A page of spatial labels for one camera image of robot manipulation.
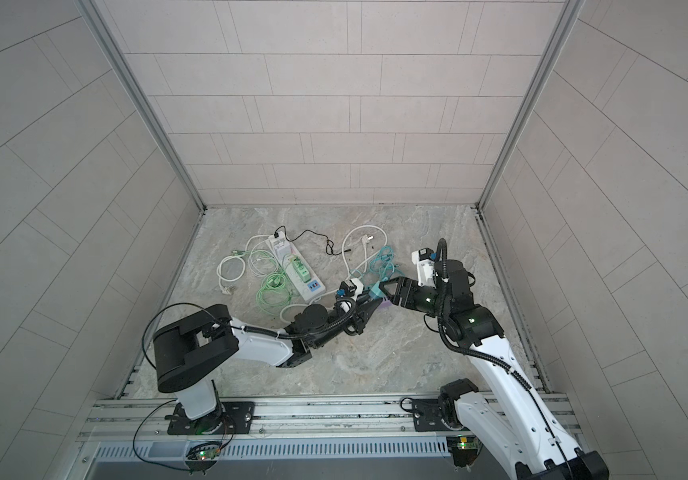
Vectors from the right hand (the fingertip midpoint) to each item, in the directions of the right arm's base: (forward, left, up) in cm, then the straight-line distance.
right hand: (387, 289), depth 72 cm
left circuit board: (-28, +42, -15) cm, 53 cm away
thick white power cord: (+13, +48, -16) cm, 52 cm away
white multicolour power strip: (+11, +22, -16) cm, 30 cm away
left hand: (0, 0, -3) cm, 3 cm away
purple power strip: (-2, +1, -3) cm, 4 cm away
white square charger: (+24, +31, -12) cm, 41 cm away
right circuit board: (-31, -15, -21) cm, 40 cm away
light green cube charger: (+16, +24, -11) cm, 31 cm away
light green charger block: (+14, +23, -14) cm, 30 cm away
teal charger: (0, +3, -1) cm, 3 cm away
